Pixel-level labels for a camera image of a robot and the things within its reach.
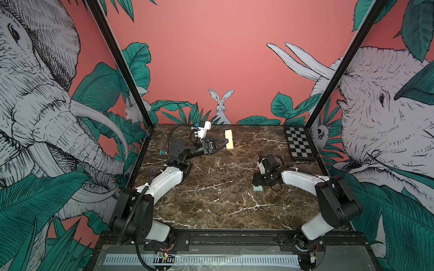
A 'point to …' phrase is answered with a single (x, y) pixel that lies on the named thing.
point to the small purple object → (153, 169)
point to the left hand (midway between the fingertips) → (228, 143)
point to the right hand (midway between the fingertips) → (255, 178)
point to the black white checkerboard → (299, 144)
